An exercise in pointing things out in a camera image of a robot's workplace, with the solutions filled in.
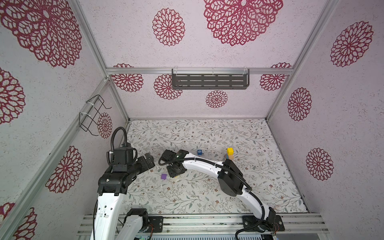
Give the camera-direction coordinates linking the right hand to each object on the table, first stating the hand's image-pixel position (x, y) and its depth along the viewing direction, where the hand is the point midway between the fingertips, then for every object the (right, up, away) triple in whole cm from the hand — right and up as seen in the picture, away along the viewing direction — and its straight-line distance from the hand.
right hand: (172, 171), depth 90 cm
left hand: (-11, +8, -18) cm, 22 cm away
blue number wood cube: (+17, +10, +10) cm, 22 cm away
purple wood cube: (-5, -3, 0) cm, 6 cm away
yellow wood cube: (+34, +12, -2) cm, 37 cm away
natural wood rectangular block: (+35, +9, -2) cm, 36 cm away
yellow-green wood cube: (+3, -1, -8) cm, 9 cm away
